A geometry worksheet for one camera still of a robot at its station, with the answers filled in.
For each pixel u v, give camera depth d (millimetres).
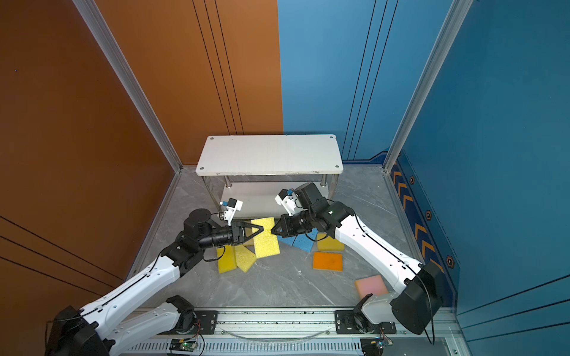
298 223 617
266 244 683
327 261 870
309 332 724
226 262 847
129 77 850
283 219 642
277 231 694
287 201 669
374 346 703
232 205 684
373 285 793
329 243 888
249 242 673
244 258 870
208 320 738
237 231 635
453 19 713
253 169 730
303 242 905
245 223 678
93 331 394
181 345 709
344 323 725
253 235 679
